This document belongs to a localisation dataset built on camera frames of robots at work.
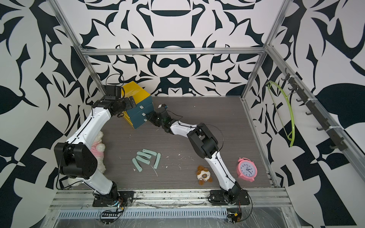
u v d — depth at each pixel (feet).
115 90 2.17
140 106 2.93
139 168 2.76
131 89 3.09
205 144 1.95
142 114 3.13
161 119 2.60
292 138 2.20
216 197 2.44
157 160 2.85
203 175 2.60
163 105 3.08
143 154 2.93
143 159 2.86
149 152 2.94
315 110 1.80
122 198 2.40
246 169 2.67
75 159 1.46
